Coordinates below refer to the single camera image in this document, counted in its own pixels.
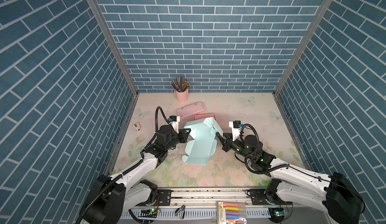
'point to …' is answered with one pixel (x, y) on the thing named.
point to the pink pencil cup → (182, 97)
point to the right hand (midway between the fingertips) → (214, 133)
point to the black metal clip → (182, 209)
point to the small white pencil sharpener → (136, 126)
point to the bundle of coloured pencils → (180, 84)
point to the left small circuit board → (148, 213)
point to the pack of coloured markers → (231, 212)
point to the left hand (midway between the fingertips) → (192, 130)
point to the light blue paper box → (198, 150)
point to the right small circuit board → (276, 214)
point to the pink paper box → (202, 116)
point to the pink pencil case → (187, 112)
